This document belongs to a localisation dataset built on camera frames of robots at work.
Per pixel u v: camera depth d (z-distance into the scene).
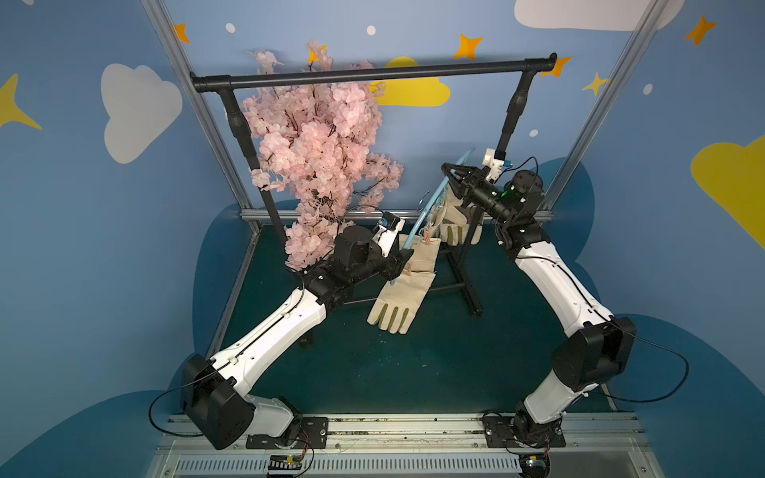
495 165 0.67
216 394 0.38
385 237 0.62
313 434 0.74
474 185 0.62
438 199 0.68
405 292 0.91
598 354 0.44
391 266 0.64
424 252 0.88
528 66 0.55
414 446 0.73
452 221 0.91
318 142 0.72
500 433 0.75
